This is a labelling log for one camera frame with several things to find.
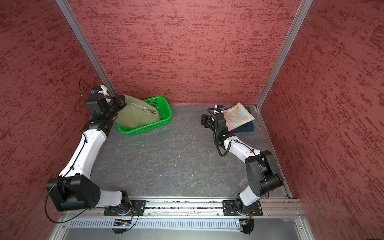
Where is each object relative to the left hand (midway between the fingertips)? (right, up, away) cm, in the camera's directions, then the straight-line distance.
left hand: (125, 98), depth 77 cm
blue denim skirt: (+74, -17, +25) cm, 80 cm away
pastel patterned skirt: (+68, -9, +29) cm, 74 cm away
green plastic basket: (+14, -7, +36) cm, 40 cm away
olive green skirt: (+1, -8, +9) cm, 12 cm away
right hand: (+43, -11, +12) cm, 46 cm away
